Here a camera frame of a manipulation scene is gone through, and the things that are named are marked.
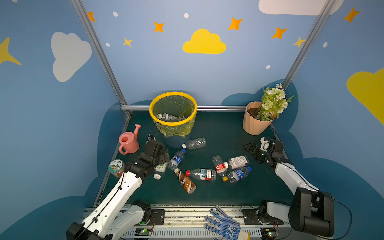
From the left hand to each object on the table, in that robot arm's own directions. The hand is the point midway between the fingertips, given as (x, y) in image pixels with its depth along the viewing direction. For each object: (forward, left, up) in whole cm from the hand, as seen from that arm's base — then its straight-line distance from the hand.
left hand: (161, 153), depth 79 cm
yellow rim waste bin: (+10, -8, +3) cm, 13 cm away
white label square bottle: (+2, -45, -13) cm, 47 cm away
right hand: (+8, -51, -6) cm, 52 cm away
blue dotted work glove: (-30, -32, -16) cm, 47 cm away
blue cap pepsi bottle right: (-7, -43, -12) cm, 45 cm away
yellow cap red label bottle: (-3, -33, -12) cm, 35 cm away
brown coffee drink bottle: (-12, -14, -12) cm, 22 cm away
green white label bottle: (-3, +3, -15) cm, 15 cm away
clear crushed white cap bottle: (+15, -20, -13) cm, 28 cm away
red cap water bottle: (-7, -23, -12) cm, 26 cm away
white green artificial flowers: (+31, -67, +10) cm, 75 cm away
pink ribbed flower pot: (+26, -58, -6) cm, 64 cm away
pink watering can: (+12, +23, -6) cm, 26 cm away
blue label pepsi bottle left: (+2, -5, -17) cm, 18 cm away
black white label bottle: (+25, -1, +1) cm, 25 cm away
